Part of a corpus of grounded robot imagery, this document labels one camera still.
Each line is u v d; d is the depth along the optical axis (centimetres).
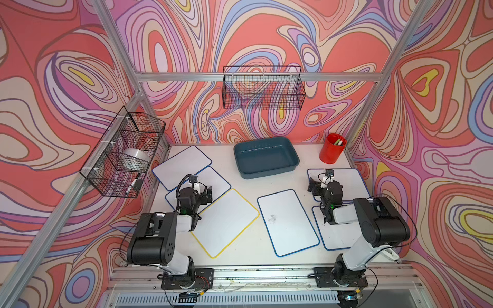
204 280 73
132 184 72
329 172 82
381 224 47
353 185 105
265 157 118
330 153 105
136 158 69
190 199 72
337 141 105
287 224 90
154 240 45
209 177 107
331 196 74
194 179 81
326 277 74
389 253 78
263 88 96
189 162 113
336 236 85
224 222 97
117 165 72
